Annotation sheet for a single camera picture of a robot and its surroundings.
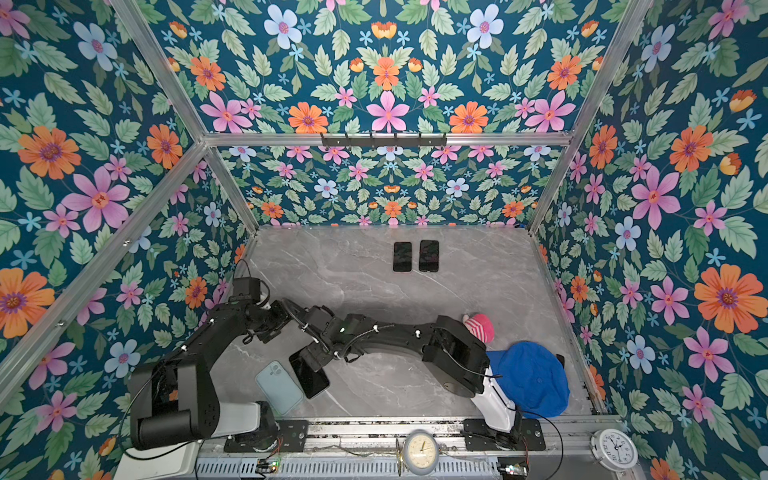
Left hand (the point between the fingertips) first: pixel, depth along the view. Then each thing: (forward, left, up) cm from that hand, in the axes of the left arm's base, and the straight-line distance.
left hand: (294, 311), depth 88 cm
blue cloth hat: (-22, -68, -7) cm, 72 cm away
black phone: (+24, -44, -7) cm, 51 cm away
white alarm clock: (-40, -80, -4) cm, 89 cm away
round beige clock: (-37, -35, -3) cm, 51 cm away
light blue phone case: (-20, +2, -7) cm, 21 cm away
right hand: (-11, -8, -1) cm, 13 cm away
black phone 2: (-19, -6, -6) cm, 21 cm away
